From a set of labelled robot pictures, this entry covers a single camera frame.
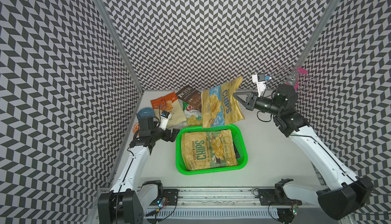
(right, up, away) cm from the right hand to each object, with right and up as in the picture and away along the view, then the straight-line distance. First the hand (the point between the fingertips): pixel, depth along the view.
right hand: (233, 98), depth 64 cm
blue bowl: (-52, -8, +38) cm, 65 cm away
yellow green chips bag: (-11, -28, +18) cm, 35 cm away
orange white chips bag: (-39, -2, +47) cm, 61 cm away
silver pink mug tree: (+40, +12, +21) cm, 46 cm away
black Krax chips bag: (+6, -29, +20) cm, 36 cm away
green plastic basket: (+7, -22, +20) cm, 31 cm away
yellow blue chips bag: (-5, -4, +12) cm, 13 cm away
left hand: (-31, -16, +19) cm, 40 cm away
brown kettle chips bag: (-22, +4, +48) cm, 53 cm away
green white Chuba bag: (-20, -11, +39) cm, 45 cm away
